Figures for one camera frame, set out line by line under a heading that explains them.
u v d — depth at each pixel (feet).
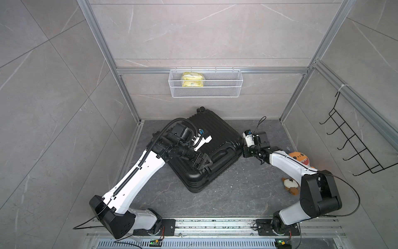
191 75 2.87
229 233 2.40
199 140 1.81
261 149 2.24
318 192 1.44
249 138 2.69
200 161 1.91
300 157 2.96
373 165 1.91
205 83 2.91
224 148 2.57
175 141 1.68
